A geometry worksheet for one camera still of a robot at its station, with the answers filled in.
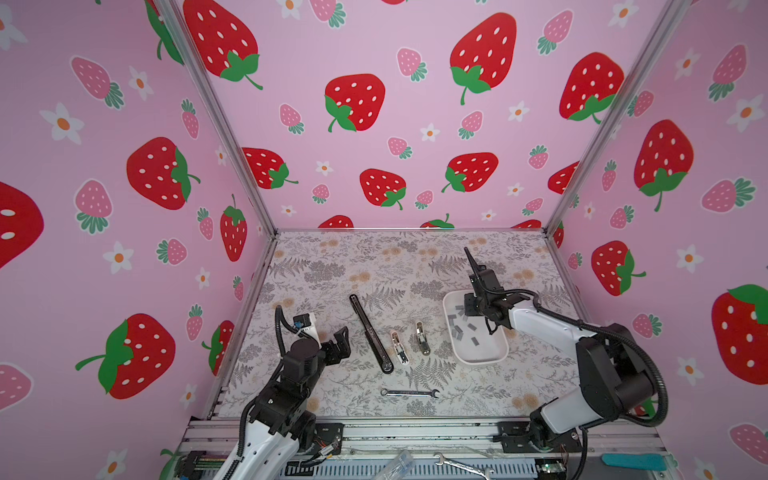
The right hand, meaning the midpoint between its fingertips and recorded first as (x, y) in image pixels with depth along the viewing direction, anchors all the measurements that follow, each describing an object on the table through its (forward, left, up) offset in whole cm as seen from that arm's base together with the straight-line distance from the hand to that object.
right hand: (472, 299), depth 93 cm
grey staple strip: (-8, +4, -6) cm, 10 cm away
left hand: (-19, +39, +7) cm, 44 cm away
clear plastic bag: (-46, +18, -5) cm, 50 cm away
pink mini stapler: (-17, +21, -5) cm, 28 cm away
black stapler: (-15, +30, -5) cm, 34 cm away
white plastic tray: (-11, 0, -6) cm, 12 cm away
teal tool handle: (-37, -38, -7) cm, 54 cm away
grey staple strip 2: (-11, -2, -6) cm, 13 cm away
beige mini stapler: (-15, +14, -5) cm, 21 cm away
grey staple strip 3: (-6, -1, -6) cm, 9 cm away
